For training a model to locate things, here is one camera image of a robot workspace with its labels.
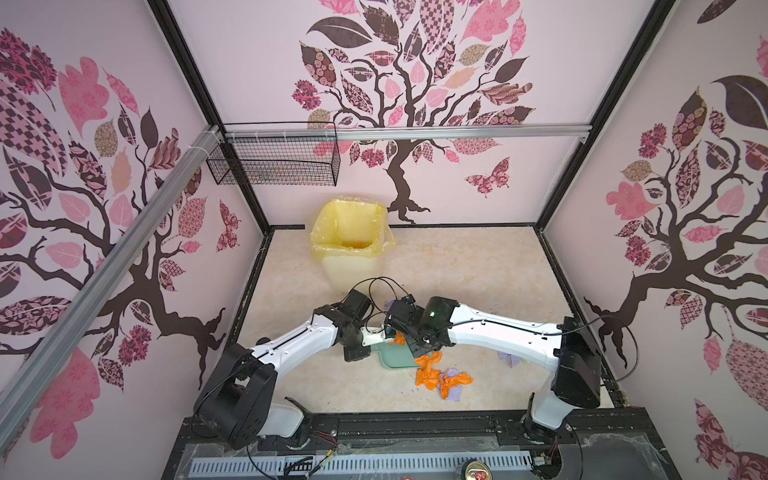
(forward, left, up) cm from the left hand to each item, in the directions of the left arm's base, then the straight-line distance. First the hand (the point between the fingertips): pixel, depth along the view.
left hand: (361, 348), depth 85 cm
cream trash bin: (+23, +6, +5) cm, 24 cm away
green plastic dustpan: (-2, -10, 0) cm, 10 cm away
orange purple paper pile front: (-9, -25, -1) cm, 26 cm away
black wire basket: (+53, +29, +31) cm, 68 cm away
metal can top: (-29, -26, +8) cm, 40 cm away
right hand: (-1, -16, +8) cm, 18 cm away
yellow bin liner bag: (+36, +5, +14) cm, 39 cm away
